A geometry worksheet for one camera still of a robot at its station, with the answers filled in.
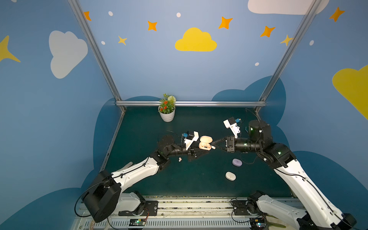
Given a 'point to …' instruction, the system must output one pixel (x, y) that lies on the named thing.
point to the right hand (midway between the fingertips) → (214, 143)
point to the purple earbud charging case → (237, 162)
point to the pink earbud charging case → (205, 143)
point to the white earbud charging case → (230, 176)
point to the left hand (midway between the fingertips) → (208, 149)
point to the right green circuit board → (258, 224)
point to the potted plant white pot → (166, 108)
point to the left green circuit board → (137, 222)
